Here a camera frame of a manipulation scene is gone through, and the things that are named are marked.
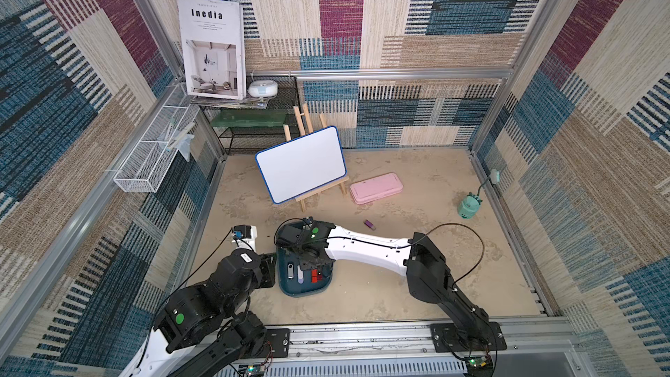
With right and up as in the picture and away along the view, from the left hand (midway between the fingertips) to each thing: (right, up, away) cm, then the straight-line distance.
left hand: (274, 256), depth 68 cm
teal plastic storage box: (+2, -13, +17) cm, 22 cm away
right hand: (+8, -6, +15) cm, 18 cm away
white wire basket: (-50, +25, +25) cm, 61 cm away
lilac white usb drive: (+4, -11, +17) cm, 21 cm away
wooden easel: (+5, +40, +19) cm, 44 cm away
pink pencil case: (+32, +16, +38) cm, 52 cm away
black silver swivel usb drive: (+1, -10, +18) cm, 21 cm away
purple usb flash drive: (+28, +3, +29) cm, 40 cm away
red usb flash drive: (+9, -9, +10) cm, 16 cm away
